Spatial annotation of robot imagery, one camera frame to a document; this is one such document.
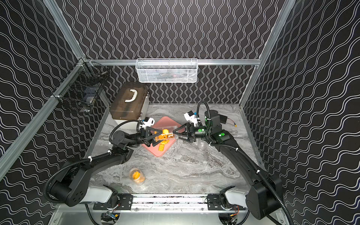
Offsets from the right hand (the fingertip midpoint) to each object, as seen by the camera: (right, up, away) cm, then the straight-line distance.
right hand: (175, 134), depth 67 cm
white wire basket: (-10, +51, +59) cm, 78 cm away
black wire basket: (-64, +24, +27) cm, 73 cm away
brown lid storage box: (-34, +18, +30) cm, 49 cm away
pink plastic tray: (-4, +4, +3) cm, 7 cm away
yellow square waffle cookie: (-11, -12, +28) cm, 32 cm away
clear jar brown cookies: (-5, -2, +1) cm, 6 cm away
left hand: (-6, 0, -2) cm, 7 cm away
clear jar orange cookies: (-21, -24, +10) cm, 34 cm away
